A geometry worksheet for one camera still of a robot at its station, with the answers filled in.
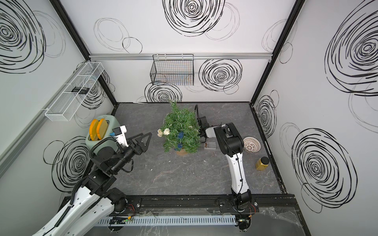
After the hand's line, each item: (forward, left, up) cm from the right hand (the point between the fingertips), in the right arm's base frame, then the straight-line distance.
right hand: (181, 139), depth 96 cm
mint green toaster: (+3, +41, +13) cm, 43 cm away
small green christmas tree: (-12, -4, +23) cm, 26 cm away
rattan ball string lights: (-12, +4, +27) cm, 30 cm away
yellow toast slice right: (-6, +41, +19) cm, 46 cm away
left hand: (-14, +13, +27) cm, 33 cm away
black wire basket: (+60, +10, +14) cm, 62 cm away
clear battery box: (-3, -19, -2) cm, 19 cm away
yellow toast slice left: (-7, +45, +20) cm, 50 cm away
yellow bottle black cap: (-17, -47, +5) cm, 50 cm away
